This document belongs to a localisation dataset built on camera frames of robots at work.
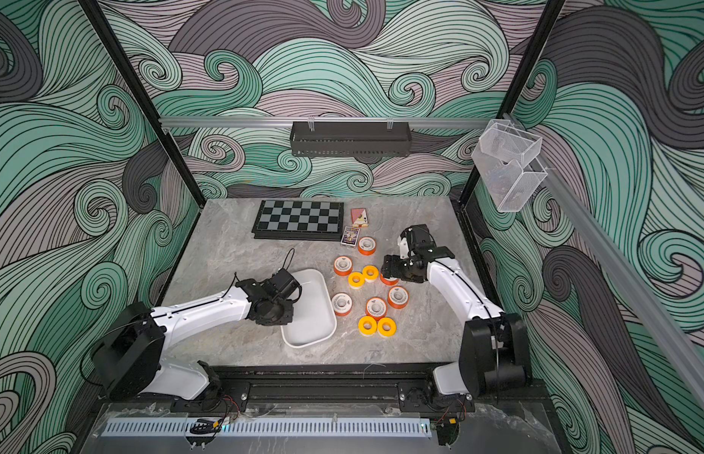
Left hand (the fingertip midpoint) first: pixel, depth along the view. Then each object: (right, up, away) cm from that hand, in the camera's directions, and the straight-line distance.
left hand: (288, 314), depth 85 cm
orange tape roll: (+17, +13, +13) cm, 25 cm away
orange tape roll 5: (+28, +1, +4) cm, 28 cm away
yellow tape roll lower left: (+25, -4, +1) cm, 25 cm away
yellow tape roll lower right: (+30, -4, -1) cm, 31 cm away
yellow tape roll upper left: (+21, +8, +10) cm, 25 cm away
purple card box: (+20, +23, +22) cm, 38 cm away
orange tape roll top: (+26, +19, +19) cm, 38 cm away
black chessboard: (-1, +29, +25) cm, 38 cm away
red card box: (+24, +30, +29) cm, 48 cm away
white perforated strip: (-41, -24, -15) cm, 50 cm away
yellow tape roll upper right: (+27, +11, +12) cm, 31 cm away
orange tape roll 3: (+35, +4, +5) cm, 36 cm away
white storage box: (+8, -1, +3) cm, 9 cm away
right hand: (+34, +13, +2) cm, 37 cm away
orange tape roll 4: (+17, +2, +4) cm, 17 cm away
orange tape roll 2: (+33, +8, +10) cm, 35 cm away
